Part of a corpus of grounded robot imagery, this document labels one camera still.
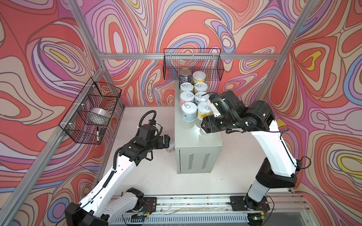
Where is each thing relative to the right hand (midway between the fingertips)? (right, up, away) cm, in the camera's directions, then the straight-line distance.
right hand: (210, 128), depth 62 cm
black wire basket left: (-65, +2, +6) cm, 65 cm away
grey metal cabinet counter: (-6, -11, +2) cm, 13 cm away
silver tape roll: (-55, +6, +7) cm, 56 cm away
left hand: (-23, -6, +15) cm, 28 cm away
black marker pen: (-57, -4, +10) cm, 58 cm away
